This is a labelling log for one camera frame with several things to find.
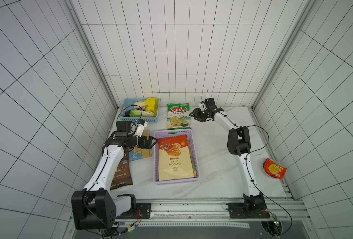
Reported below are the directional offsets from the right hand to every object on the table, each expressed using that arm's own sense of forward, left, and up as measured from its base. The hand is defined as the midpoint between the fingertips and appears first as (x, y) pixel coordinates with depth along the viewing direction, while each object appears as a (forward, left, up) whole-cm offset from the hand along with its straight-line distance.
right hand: (186, 115), depth 107 cm
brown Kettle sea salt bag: (-46, +35, -3) cm, 58 cm away
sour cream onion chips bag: (-34, -4, -1) cm, 34 cm away
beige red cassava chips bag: (-36, +6, +1) cm, 37 cm away
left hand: (-30, +21, +10) cm, 38 cm away
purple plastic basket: (-13, +15, -6) cm, 21 cm away
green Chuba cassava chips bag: (+3, +7, -6) cm, 10 cm away
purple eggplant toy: (0, +45, -1) cm, 45 cm away
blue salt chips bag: (-30, +29, -4) cm, 42 cm away
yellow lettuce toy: (+6, +26, +3) cm, 27 cm away
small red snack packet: (-37, -49, -2) cm, 62 cm away
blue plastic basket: (+13, +49, -4) cm, 51 cm away
